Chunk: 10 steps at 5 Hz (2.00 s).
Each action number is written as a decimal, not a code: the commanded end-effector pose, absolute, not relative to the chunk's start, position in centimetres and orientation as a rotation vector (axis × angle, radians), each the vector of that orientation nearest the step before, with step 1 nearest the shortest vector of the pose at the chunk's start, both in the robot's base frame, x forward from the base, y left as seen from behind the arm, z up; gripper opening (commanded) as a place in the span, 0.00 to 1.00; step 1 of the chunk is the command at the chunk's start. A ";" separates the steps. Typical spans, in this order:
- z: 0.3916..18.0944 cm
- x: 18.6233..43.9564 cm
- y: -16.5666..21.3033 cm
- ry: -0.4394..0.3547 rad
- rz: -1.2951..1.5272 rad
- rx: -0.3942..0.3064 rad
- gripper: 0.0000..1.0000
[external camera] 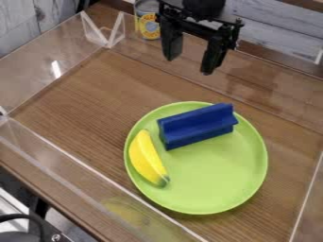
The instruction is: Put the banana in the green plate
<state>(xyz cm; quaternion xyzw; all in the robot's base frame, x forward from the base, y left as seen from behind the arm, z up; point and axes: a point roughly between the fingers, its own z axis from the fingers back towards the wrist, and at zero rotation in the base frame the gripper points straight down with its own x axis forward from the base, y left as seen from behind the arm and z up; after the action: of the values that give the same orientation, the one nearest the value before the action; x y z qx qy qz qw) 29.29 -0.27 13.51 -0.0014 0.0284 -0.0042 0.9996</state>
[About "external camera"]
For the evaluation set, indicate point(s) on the blue plastic block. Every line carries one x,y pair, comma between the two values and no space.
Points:
198,125

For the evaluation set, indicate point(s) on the yellow toy banana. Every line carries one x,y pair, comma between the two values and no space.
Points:
146,159

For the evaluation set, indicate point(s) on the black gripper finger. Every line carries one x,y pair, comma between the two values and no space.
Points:
171,36
214,55

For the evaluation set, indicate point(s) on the clear acrylic corner bracket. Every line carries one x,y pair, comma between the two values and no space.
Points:
103,36

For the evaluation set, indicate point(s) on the green round plate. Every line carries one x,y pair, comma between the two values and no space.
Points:
217,174

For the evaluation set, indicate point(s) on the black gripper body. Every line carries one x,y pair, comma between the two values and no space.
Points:
203,18

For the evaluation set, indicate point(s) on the clear acrylic front wall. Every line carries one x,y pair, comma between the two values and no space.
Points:
93,200

